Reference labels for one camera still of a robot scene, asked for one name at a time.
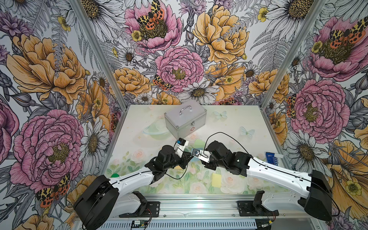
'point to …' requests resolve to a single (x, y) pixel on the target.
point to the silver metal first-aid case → (185, 118)
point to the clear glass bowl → (158, 130)
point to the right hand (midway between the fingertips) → (204, 157)
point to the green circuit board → (139, 224)
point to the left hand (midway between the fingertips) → (192, 157)
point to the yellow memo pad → (216, 182)
